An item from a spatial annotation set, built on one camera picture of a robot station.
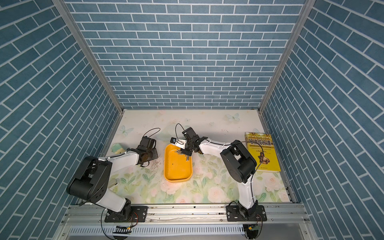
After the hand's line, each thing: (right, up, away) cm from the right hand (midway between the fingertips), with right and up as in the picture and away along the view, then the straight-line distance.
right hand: (183, 145), depth 95 cm
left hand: (-17, -5, 0) cm, 18 cm away
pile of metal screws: (-3, -4, +1) cm, 5 cm away
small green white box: (-40, -1, -5) cm, 41 cm away
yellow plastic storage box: (-3, -12, -3) cm, 13 cm away
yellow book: (+51, -1, +1) cm, 51 cm away
